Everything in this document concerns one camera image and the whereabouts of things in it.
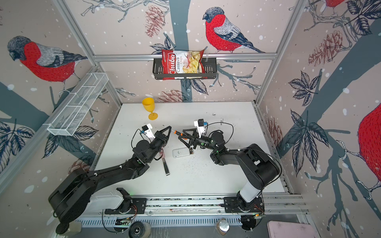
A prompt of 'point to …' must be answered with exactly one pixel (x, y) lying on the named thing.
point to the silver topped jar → (222, 225)
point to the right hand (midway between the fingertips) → (179, 139)
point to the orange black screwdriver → (175, 132)
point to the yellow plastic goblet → (149, 104)
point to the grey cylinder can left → (69, 228)
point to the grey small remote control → (180, 152)
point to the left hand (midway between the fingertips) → (171, 127)
